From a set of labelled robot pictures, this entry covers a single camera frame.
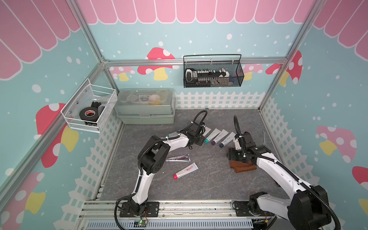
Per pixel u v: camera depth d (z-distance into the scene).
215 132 1.05
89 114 0.71
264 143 1.00
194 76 0.89
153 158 0.54
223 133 1.03
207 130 1.07
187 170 0.87
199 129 0.80
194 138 0.77
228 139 1.00
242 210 0.74
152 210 0.74
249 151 0.60
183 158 0.92
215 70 0.92
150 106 1.03
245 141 0.66
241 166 0.87
